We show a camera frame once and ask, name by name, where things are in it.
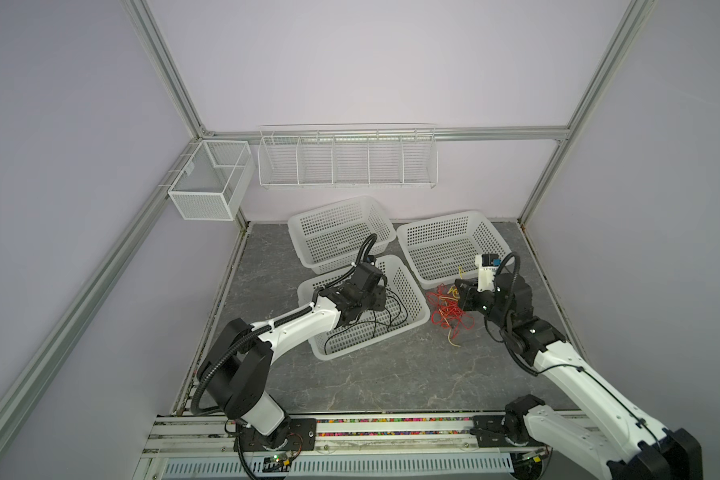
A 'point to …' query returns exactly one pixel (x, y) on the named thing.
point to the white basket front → (353, 338)
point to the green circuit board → (276, 464)
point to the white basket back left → (330, 239)
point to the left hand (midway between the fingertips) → (381, 295)
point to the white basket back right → (443, 249)
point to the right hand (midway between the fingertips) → (457, 282)
